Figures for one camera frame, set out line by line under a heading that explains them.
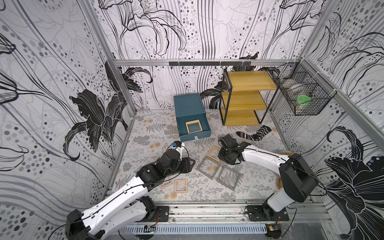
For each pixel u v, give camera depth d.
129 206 0.58
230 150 0.68
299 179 0.44
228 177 0.86
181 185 0.82
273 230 0.70
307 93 0.80
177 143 0.67
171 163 0.54
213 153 0.95
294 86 0.80
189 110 0.91
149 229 0.72
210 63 0.92
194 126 0.92
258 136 1.01
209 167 0.89
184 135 0.81
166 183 0.82
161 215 0.73
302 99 0.78
